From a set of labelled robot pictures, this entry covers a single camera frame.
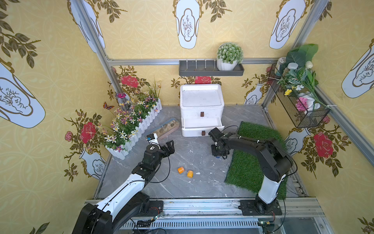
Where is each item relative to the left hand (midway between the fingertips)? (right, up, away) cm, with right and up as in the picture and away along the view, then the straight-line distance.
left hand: (162, 142), depth 85 cm
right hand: (+37, -6, +12) cm, 40 cm away
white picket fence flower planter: (-21, +14, +6) cm, 26 cm away
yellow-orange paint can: (+16, -18, -1) cm, 24 cm away
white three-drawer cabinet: (+23, +20, +2) cm, 31 cm away
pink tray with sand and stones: (0, +7, +18) cm, 20 cm away
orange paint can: (+11, -16, 0) cm, 20 cm away
